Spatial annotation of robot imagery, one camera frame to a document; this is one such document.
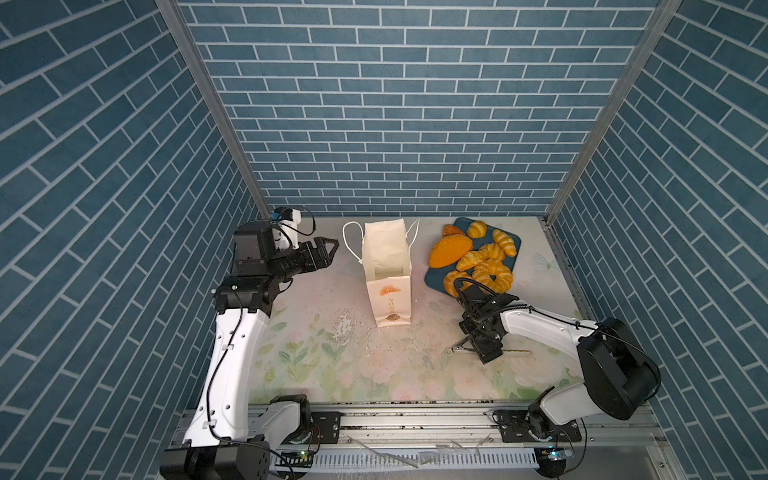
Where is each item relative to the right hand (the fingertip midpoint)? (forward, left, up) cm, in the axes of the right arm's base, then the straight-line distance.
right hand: (462, 338), depth 88 cm
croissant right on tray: (+37, -18, +2) cm, 41 cm away
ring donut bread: (+19, +4, +1) cm, 19 cm away
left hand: (+6, +36, +32) cm, 49 cm away
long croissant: (+26, -3, +5) cm, 27 cm away
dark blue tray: (+21, +9, 0) cm, 22 cm away
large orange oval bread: (+29, +4, +6) cm, 30 cm away
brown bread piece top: (+42, +3, +3) cm, 42 cm away
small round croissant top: (+42, -7, +3) cm, 43 cm away
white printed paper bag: (+21, +25, +6) cm, 33 cm away
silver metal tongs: (-3, +2, 0) cm, 4 cm away
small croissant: (+32, -12, +4) cm, 34 cm away
